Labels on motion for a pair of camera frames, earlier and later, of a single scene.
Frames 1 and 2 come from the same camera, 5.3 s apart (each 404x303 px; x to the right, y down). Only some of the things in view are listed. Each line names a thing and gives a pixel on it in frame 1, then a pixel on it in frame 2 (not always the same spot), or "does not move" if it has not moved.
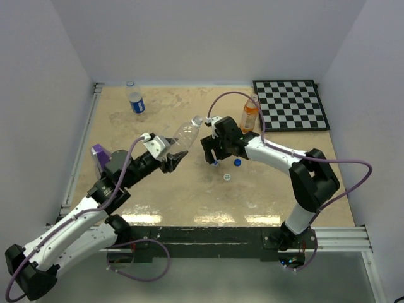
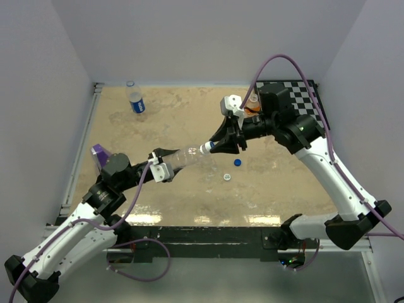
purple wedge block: [102, 156] does not move
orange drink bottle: [249, 115] does not move
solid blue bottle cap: [237, 162] does not move
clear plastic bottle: [185, 135] to [184, 156]
